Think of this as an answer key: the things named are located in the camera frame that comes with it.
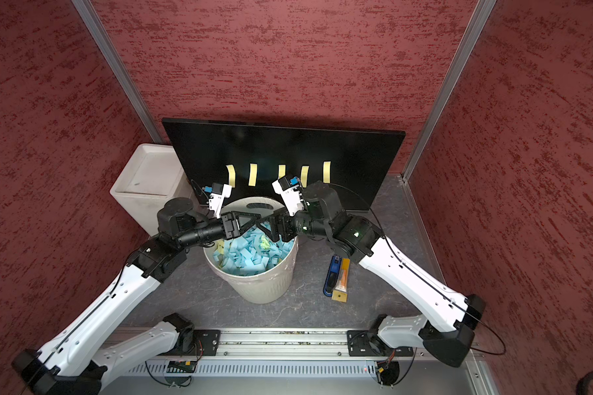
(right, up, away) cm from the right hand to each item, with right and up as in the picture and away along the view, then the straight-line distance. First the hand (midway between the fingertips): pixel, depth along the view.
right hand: (267, 224), depth 62 cm
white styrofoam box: (-47, +15, +27) cm, 56 cm away
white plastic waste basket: (-4, -19, +6) cm, 20 cm away
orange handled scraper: (+22, -26, +21) cm, 41 cm away
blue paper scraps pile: (-6, -10, +8) cm, 14 cm away
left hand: (-3, 0, +2) cm, 4 cm away
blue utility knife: (+19, -21, +23) cm, 37 cm away
